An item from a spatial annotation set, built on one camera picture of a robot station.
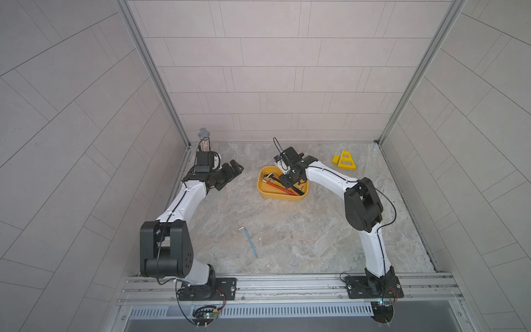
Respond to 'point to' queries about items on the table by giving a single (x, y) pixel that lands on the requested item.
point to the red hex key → (281, 188)
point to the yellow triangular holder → (350, 159)
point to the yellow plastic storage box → (267, 191)
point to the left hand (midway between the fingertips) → (240, 169)
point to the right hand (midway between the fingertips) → (285, 179)
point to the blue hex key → (249, 239)
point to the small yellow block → (335, 159)
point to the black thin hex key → (300, 192)
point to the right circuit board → (383, 311)
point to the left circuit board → (204, 315)
